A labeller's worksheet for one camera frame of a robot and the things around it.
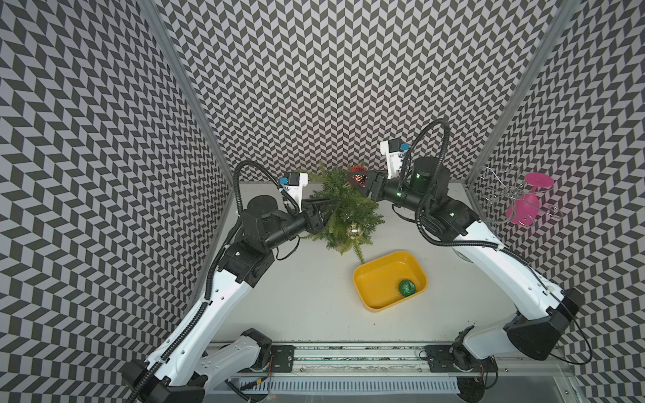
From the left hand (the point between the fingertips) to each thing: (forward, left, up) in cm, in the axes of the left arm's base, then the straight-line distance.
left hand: (334, 205), depth 62 cm
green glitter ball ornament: (-8, -24, -34) cm, 42 cm away
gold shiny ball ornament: (+2, -5, -15) cm, 16 cm away
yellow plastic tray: (-4, -15, -38) cm, 41 cm away
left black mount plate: (-27, +15, -37) cm, 48 cm away
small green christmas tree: (+6, -6, -12) cm, 15 cm away
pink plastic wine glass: (+8, -57, -12) cm, 59 cm away
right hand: (+6, -5, +3) cm, 8 cm away
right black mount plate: (-28, -30, -37) cm, 55 cm away
